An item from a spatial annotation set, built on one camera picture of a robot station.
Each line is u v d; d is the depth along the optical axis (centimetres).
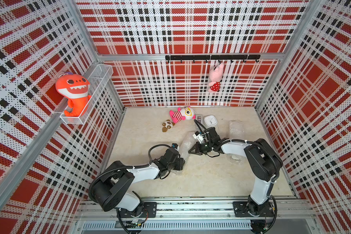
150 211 74
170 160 69
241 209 73
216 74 92
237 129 99
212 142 77
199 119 108
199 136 88
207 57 89
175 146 82
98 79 90
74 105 64
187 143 91
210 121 109
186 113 108
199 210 75
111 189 43
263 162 50
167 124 107
